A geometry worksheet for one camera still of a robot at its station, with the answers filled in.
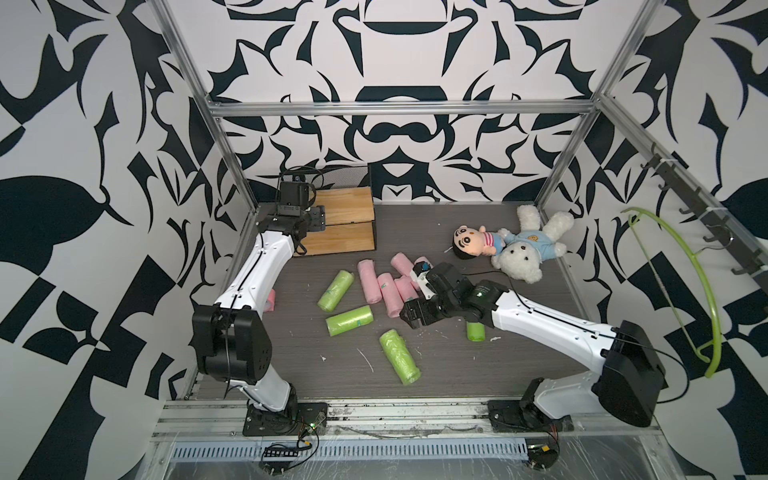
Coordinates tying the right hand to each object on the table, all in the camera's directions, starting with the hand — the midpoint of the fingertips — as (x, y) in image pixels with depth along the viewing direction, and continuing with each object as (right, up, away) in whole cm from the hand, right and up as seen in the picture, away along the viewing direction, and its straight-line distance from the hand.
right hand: (411, 306), depth 81 cm
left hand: (-31, +27, +5) cm, 41 cm away
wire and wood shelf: (-20, +33, +22) cm, 44 cm away
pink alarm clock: (-41, -2, +10) cm, 43 cm away
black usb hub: (-32, -33, -8) cm, 47 cm away
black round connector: (+30, -33, -9) cm, 45 cm away
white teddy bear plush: (+36, +14, +14) cm, 41 cm away
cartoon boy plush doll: (+20, +16, +18) cm, 32 cm away
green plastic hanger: (+56, -5, -20) cm, 60 cm away
